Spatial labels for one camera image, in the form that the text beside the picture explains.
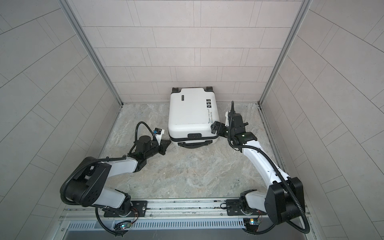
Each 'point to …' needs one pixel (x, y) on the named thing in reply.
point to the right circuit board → (251, 224)
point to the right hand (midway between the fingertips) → (215, 127)
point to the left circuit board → (123, 226)
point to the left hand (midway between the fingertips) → (174, 139)
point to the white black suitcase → (191, 114)
